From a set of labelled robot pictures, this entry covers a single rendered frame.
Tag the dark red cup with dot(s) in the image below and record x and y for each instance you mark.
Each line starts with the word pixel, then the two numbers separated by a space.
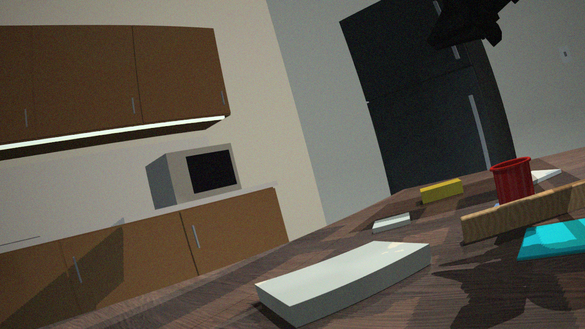
pixel 513 180

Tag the yellow rectangular block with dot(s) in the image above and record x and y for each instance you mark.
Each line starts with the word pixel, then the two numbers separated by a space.
pixel 441 190

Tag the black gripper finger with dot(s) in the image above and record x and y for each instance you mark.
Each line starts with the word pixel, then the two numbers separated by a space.
pixel 467 36
pixel 452 21

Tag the long wooden plank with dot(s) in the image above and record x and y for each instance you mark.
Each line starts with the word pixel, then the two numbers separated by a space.
pixel 524 211

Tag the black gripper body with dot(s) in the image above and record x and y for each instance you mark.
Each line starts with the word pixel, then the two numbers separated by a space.
pixel 485 15

